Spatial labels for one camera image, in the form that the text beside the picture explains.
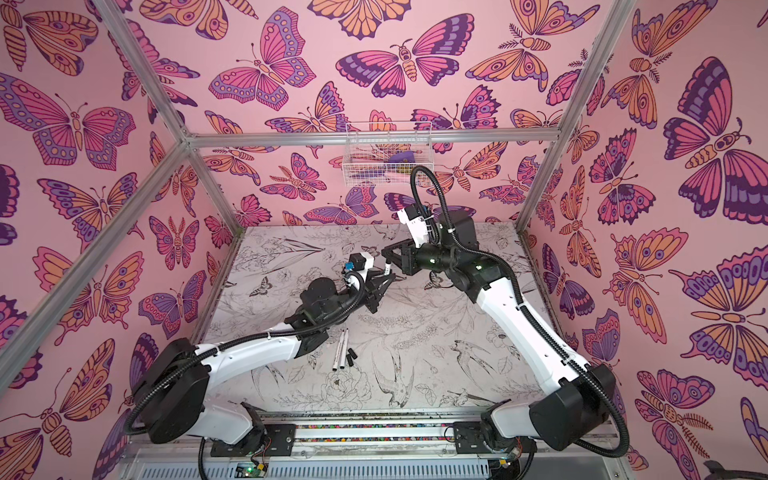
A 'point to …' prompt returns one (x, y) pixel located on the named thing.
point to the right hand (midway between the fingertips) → (385, 249)
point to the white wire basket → (385, 154)
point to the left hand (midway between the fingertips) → (394, 270)
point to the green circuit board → (249, 470)
